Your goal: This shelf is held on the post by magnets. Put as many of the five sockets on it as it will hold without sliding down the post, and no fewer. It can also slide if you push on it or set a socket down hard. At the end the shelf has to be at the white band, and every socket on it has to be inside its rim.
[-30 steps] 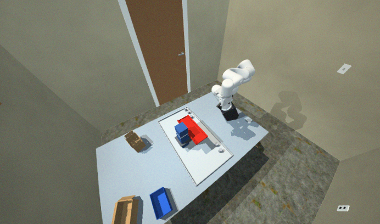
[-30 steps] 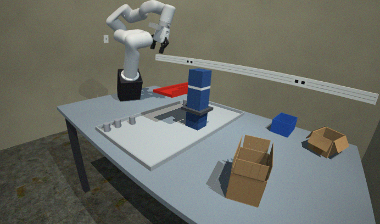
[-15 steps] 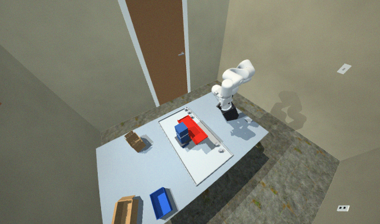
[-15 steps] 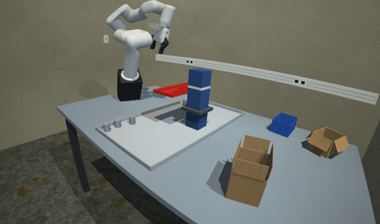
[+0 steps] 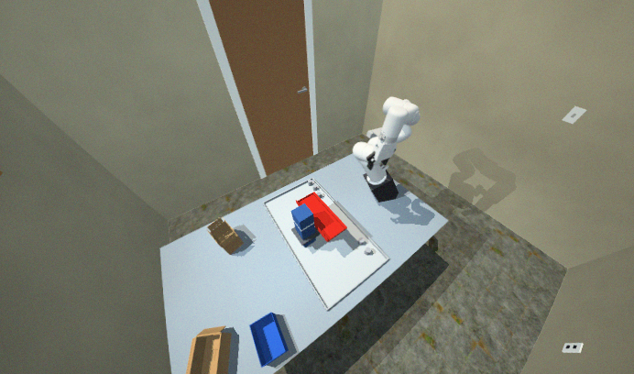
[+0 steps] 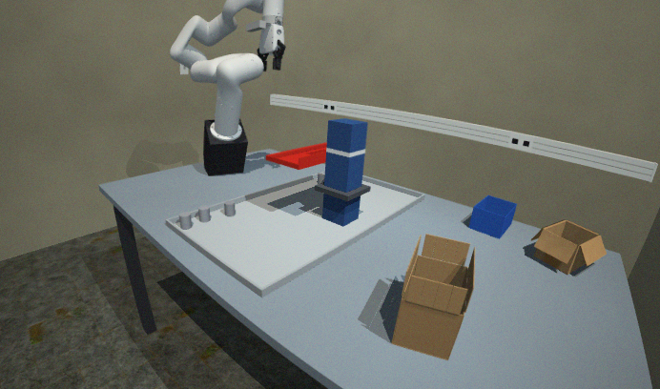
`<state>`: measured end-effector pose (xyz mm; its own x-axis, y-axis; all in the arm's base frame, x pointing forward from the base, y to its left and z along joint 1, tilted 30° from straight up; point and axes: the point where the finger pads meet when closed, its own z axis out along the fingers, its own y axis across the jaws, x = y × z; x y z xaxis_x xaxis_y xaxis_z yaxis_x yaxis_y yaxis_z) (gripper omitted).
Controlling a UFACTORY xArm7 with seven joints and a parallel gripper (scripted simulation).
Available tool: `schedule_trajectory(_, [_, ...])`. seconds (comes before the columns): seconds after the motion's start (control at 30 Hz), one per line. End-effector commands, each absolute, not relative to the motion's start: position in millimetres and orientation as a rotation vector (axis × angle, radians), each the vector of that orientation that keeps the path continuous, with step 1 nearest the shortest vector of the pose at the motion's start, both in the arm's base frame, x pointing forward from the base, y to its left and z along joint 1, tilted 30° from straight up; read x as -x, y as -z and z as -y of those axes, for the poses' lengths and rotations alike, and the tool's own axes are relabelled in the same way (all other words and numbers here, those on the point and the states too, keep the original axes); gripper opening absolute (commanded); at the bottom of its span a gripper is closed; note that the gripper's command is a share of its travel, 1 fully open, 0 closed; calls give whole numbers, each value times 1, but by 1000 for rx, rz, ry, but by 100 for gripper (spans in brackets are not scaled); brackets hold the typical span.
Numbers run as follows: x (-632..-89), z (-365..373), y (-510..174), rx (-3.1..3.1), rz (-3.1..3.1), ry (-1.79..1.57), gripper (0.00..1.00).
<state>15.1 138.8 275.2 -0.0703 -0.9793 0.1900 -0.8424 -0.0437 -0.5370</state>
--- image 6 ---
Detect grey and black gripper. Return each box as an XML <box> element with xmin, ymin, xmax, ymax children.
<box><xmin>257</xmin><ymin>24</ymin><xmax>286</xmax><ymax>72</ymax></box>

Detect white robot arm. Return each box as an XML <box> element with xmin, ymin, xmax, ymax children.
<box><xmin>170</xmin><ymin>0</ymin><xmax>284</xmax><ymax>141</ymax></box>

